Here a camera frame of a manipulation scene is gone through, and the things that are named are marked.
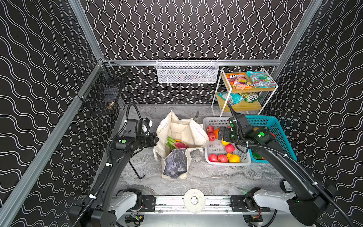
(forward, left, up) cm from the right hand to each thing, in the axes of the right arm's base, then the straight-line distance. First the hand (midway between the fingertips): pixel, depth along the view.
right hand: (226, 134), depth 76 cm
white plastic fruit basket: (0, -1, -22) cm, 22 cm away
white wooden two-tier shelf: (+26, -15, +7) cm, 31 cm away
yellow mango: (-6, -7, -18) cm, 20 cm away
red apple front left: (-6, +5, -17) cm, 19 cm away
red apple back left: (+16, +5, -18) cm, 25 cm away
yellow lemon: (-9, +3, +6) cm, 11 cm away
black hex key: (-11, +54, -21) cm, 59 cm away
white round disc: (-30, +14, -22) cm, 40 cm away
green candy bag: (+35, -24, -5) cm, 43 cm away
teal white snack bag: (+34, -12, -4) cm, 36 cm away
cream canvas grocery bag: (+10, +29, -20) cm, 37 cm away
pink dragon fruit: (0, +24, -12) cm, 27 cm away
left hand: (-3, +34, 0) cm, 34 cm away
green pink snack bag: (+30, -23, +13) cm, 41 cm away
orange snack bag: (+29, -10, +13) cm, 33 cm away
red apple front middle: (-5, 0, -18) cm, 18 cm away
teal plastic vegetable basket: (+7, -40, -18) cm, 44 cm away
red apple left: (+9, +5, -15) cm, 18 cm away
